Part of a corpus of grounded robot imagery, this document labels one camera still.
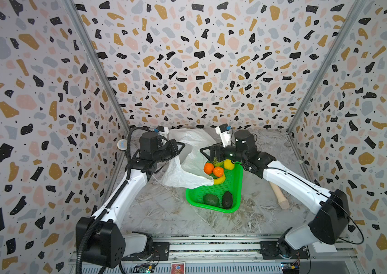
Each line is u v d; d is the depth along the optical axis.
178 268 0.69
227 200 0.86
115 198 0.45
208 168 0.94
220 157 0.66
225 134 0.68
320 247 0.72
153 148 0.60
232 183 0.95
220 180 0.95
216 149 0.66
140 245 0.62
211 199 0.83
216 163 0.97
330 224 0.42
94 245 0.42
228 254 0.73
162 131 0.72
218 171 0.95
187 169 0.85
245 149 0.58
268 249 0.75
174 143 0.70
